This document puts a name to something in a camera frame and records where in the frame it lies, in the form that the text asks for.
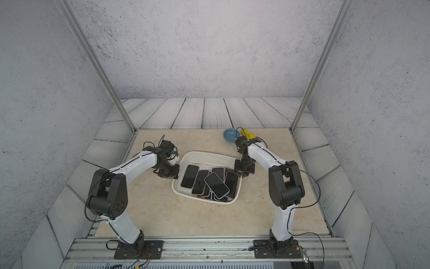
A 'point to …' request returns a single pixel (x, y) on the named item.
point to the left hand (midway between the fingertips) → (179, 176)
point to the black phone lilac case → (220, 172)
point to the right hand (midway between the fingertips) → (240, 174)
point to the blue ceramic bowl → (230, 135)
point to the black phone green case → (216, 185)
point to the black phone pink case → (231, 181)
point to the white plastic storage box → (206, 162)
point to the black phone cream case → (190, 176)
